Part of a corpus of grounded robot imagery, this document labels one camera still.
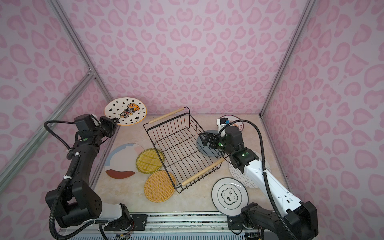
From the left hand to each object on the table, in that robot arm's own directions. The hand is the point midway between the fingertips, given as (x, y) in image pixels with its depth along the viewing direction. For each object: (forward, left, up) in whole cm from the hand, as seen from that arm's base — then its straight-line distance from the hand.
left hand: (117, 114), depth 79 cm
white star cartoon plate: (+6, -3, -4) cm, 8 cm away
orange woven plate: (-27, -20, -30) cm, 45 cm away
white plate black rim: (-33, -58, -31) cm, 74 cm away
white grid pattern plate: (-25, -69, -30) cm, 79 cm away
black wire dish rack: (-10, -35, -30) cm, 47 cm away
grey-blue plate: (-7, -47, -28) cm, 55 cm away
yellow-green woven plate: (-11, -11, -30) cm, 34 cm away
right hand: (-12, -46, -4) cm, 48 cm away
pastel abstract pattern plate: (-12, +7, -30) cm, 33 cm away
